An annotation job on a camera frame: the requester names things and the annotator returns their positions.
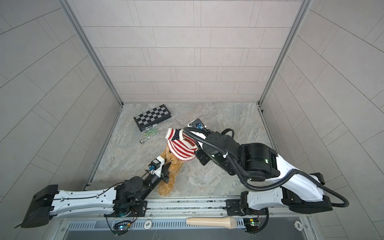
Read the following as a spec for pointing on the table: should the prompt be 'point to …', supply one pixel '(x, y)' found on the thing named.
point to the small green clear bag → (151, 131)
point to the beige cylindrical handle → (222, 221)
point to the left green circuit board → (122, 227)
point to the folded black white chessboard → (152, 116)
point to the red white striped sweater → (181, 146)
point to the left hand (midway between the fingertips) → (176, 159)
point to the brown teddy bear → (166, 189)
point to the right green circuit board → (251, 224)
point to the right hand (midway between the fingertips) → (193, 141)
